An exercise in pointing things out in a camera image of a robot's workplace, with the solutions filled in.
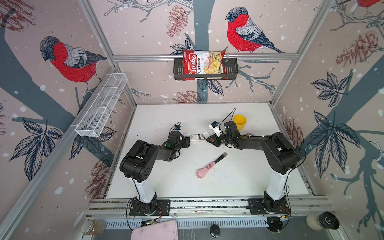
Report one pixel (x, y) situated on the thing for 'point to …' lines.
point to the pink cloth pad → (165, 230)
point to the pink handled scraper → (201, 171)
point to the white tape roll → (323, 220)
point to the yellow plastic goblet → (240, 121)
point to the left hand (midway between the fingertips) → (186, 138)
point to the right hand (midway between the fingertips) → (206, 141)
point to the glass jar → (93, 227)
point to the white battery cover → (206, 134)
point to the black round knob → (215, 230)
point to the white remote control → (193, 137)
